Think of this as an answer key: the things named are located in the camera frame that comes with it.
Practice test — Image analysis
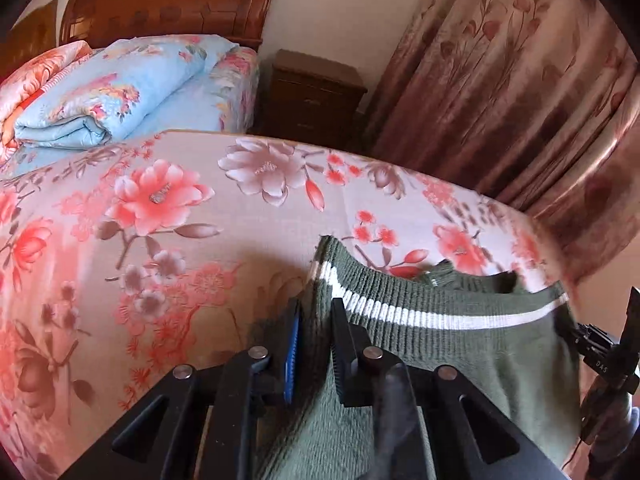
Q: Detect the small wooden headboard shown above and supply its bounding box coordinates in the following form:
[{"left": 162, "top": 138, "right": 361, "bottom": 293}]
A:
[{"left": 0, "top": 0, "right": 59, "bottom": 83}]

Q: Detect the large carved wooden headboard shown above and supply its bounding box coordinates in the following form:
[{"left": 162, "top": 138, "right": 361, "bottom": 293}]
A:
[{"left": 58, "top": 0, "right": 287, "bottom": 52}]

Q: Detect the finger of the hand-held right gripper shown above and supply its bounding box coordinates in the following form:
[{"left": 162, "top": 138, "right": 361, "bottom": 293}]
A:
[
  {"left": 621, "top": 286, "right": 640, "bottom": 353},
  {"left": 572, "top": 323, "right": 622, "bottom": 362}
]

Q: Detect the pink floral sheet bed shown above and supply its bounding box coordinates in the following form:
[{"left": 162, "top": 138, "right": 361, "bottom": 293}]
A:
[{"left": 0, "top": 129, "right": 576, "bottom": 480}]

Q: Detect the green knit sweater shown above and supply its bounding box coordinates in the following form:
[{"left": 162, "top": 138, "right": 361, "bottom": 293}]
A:
[{"left": 252, "top": 234, "right": 587, "bottom": 480}]

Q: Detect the dark wooden nightstand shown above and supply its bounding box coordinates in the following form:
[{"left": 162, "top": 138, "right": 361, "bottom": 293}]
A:
[{"left": 259, "top": 48, "right": 369, "bottom": 150}]

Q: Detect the pink floral folded quilt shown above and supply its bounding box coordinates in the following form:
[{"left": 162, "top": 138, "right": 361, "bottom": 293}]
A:
[{"left": 0, "top": 40, "right": 96, "bottom": 163}]

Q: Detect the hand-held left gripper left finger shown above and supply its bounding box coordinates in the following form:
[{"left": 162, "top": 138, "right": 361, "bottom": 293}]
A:
[{"left": 59, "top": 299, "right": 305, "bottom": 480}]

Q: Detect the pink floral curtain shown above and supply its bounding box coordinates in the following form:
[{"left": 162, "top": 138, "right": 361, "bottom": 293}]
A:
[{"left": 364, "top": 0, "right": 640, "bottom": 283}]

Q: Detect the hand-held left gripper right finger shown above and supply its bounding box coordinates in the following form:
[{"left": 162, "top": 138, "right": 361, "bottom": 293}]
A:
[{"left": 331, "top": 297, "right": 573, "bottom": 480}]

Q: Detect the blue floral folded quilt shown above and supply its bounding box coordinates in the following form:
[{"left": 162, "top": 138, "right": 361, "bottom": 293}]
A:
[{"left": 12, "top": 35, "right": 241, "bottom": 149}]

